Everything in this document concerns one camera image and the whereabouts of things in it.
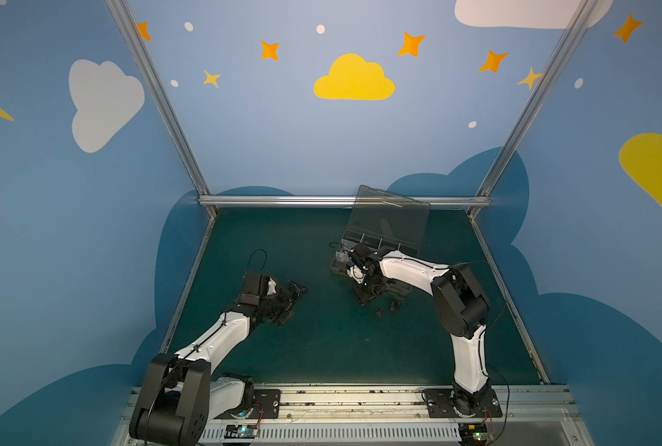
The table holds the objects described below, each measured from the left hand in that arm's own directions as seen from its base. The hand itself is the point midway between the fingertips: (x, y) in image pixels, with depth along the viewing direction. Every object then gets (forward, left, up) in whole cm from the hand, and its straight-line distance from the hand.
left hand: (308, 298), depth 86 cm
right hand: (+5, -20, -8) cm, 22 cm away
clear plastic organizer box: (+38, -29, -4) cm, 48 cm away
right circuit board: (-33, -45, -8) cm, 57 cm away
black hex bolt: (-1, -23, -7) cm, 25 cm away
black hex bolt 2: (+2, -29, -8) cm, 30 cm away
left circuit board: (-34, +15, -8) cm, 38 cm away
